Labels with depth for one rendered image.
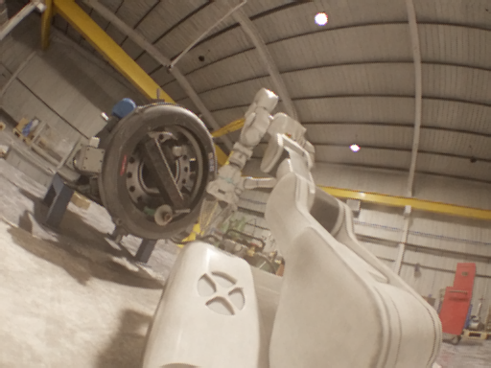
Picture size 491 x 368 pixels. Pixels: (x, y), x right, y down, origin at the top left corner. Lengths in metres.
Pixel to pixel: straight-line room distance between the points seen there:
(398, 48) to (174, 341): 9.01
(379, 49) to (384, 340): 8.89
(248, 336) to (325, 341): 0.14
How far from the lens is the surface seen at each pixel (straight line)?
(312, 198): 0.54
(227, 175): 0.72
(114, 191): 1.00
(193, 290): 0.36
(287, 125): 1.27
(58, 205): 1.30
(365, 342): 0.23
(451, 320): 3.86
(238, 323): 0.36
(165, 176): 1.09
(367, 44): 8.97
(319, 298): 0.28
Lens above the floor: 0.37
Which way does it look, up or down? 19 degrees up
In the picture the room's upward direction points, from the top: 25 degrees clockwise
